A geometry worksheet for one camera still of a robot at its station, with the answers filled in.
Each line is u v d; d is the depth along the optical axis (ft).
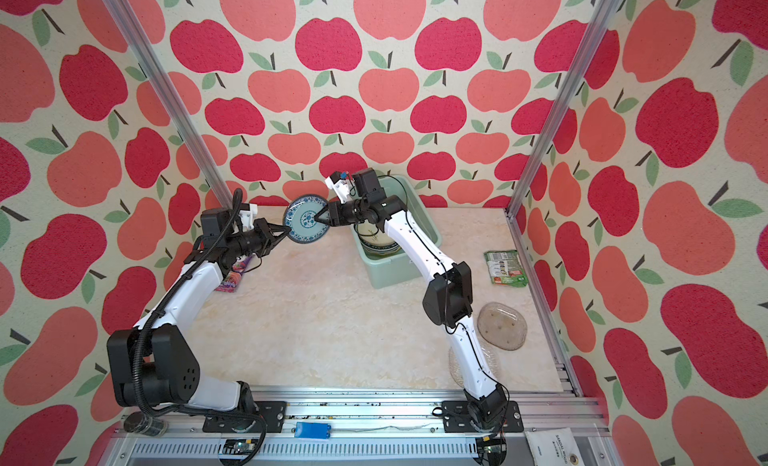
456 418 2.39
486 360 2.09
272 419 2.45
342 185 2.57
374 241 3.49
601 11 2.35
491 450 2.39
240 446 2.35
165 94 2.83
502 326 2.98
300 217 2.76
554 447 2.26
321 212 2.63
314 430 2.31
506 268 3.33
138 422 2.13
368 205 2.30
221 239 2.14
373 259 2.76
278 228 2.69
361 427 2.43
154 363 1.41
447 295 1.87
